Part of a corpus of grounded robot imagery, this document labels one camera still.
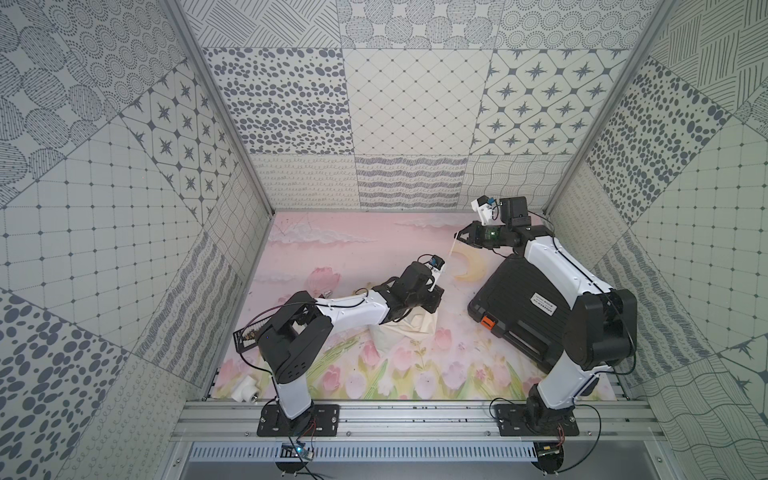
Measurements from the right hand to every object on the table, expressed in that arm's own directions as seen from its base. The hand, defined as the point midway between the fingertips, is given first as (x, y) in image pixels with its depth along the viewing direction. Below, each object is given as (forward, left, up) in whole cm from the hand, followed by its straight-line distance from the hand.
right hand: (459, 235), depth 88 cm
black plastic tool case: (-17, -18, -14) cm, 28 cm away
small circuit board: (-52, +44, -21) cm, 71 cm away
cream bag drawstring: (-3, +2, 0) cm, 4 cm away
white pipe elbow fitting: (-40, +57, -16) cm, 71 cm away
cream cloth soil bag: (-21, +12, -16) cm, 29 cm away
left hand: (-12, +5, -9) cm, 16 cm away
